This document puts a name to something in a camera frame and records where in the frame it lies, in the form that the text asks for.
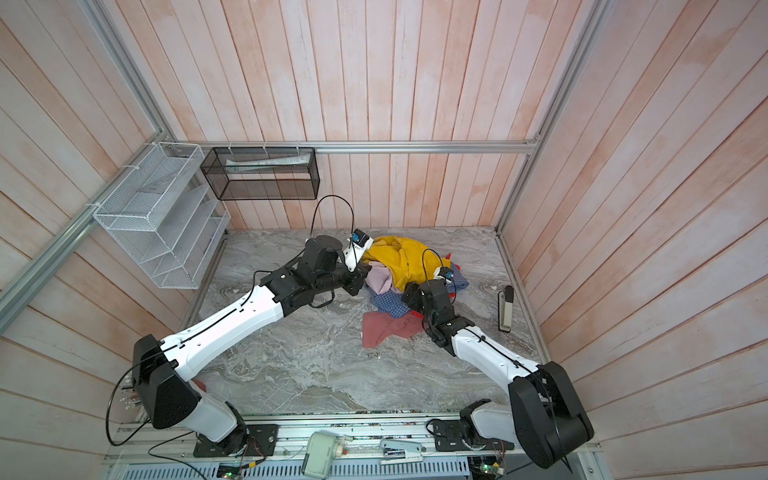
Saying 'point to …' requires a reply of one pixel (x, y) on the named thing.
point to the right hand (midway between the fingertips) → (415, 288)
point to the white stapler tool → (401, 451)
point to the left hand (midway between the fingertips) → (369, 273)
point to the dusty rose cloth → (377, 326)
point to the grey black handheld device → (505, 305)
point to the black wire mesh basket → (263, 173)
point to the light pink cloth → (379, 277)
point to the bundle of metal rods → (129, 397)
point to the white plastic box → (322, 448)
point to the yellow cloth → (406, 261)
